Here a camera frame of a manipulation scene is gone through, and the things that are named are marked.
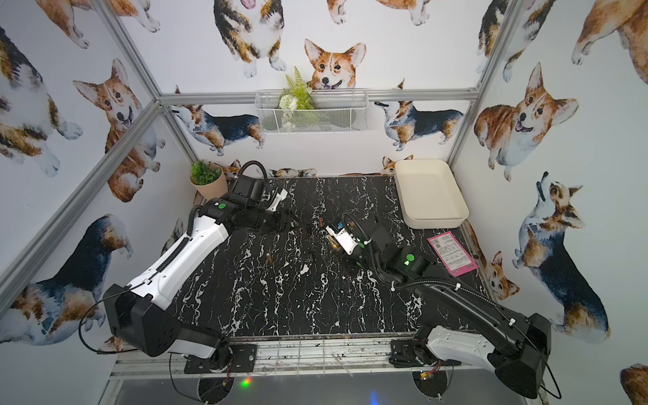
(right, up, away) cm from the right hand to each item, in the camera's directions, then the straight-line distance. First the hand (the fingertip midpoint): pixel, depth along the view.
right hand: (334, 248), depth 71 cm
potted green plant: (-52, +22, +33) cm, 65 cm away
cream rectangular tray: (+41, +15, +40) cm, 59 cm away
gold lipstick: (-6, +5, +30) cm, 31 cm away
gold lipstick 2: (0, +2, -1) cm, 2 cm away
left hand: (-10, +7, +5) cm, 13 cm away
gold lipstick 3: (-25, -9, +24) cm, 36 cm away
